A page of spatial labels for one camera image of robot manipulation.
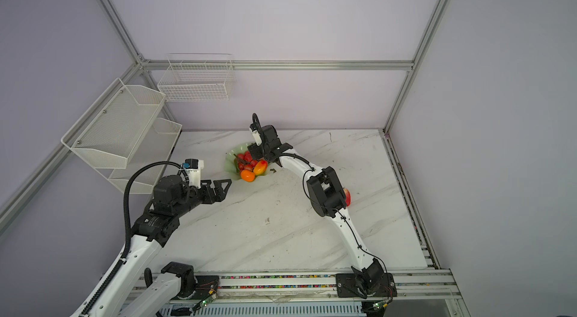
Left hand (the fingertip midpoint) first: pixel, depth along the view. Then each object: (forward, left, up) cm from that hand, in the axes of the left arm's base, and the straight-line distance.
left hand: (219, 183), depth 75 cm
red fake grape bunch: (+21, -4, -15) cm, 26 cm away
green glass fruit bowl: (+22, +4, -17) cm, 28 cm away
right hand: (+27, -7, -10) cm, 30 cm away
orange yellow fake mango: (+17, -11, -15) cm, 25 cm away
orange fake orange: (+12, -6, -13) cm, 19 cm away
